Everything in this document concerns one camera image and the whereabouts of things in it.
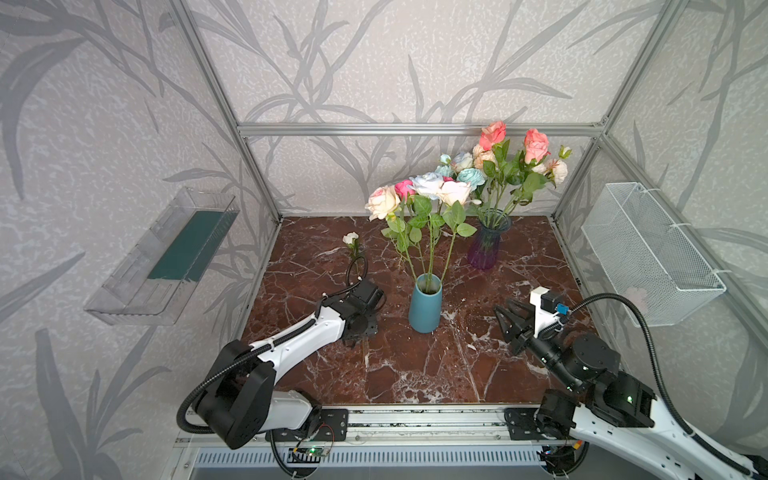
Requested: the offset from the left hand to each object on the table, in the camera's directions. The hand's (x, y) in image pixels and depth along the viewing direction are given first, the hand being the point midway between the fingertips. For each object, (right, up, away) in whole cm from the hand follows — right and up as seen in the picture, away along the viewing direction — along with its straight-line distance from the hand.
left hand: (371, 316), depth 87 cm
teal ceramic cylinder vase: (+15, +4, -8) cm, 18 cm away
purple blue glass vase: (+37, +20, +12) cm, 44 cm away
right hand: (+31, +10, -22) cm, 39 cm away
